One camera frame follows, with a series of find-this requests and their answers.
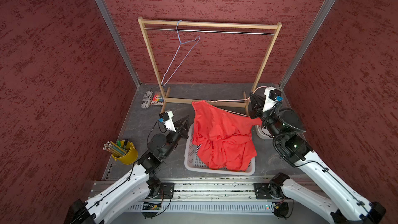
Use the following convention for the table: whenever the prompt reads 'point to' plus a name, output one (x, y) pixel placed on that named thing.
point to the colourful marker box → (158, 99)
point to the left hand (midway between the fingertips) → (190, 119)
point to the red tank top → (224, 136)
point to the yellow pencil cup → (124, 151)
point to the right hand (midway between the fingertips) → (248, 96)
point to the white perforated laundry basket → (193, 164)
